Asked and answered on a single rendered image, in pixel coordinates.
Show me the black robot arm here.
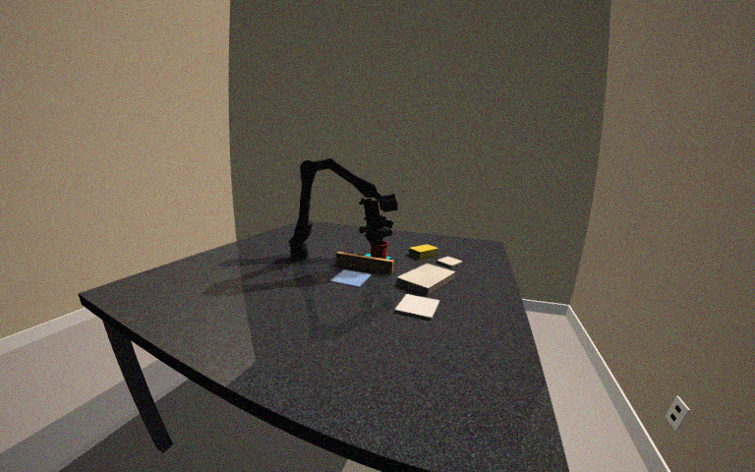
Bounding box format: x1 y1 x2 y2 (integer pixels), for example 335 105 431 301
289 158 398 260

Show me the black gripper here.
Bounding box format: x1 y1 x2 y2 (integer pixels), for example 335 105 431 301
360 213 392 245

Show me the red cup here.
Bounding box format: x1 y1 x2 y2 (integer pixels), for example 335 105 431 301
370 241 388 259

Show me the yellow flat block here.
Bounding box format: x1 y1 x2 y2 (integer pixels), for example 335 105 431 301
409 245 438 259

